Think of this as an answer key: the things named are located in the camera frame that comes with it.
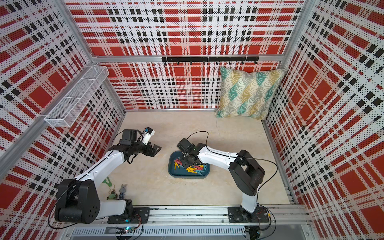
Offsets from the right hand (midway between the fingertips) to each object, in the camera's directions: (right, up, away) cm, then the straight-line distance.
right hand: (189, 161), depth 87 cm
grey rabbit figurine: (-36, -14, -7) cm, 39 cm away
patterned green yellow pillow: (+36, +41, +6) cm, 55 cm away
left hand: (-20, +9, +1) cm, 22 cm away
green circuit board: (-28, -28, -18) cm, 43 cm away
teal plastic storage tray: (-4, -7, +1) cm, 9 cm away
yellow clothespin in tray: (+1, -5, +1) cm, 5 cm away
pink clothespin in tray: (-8, -1, +5) cm, 9 cm away
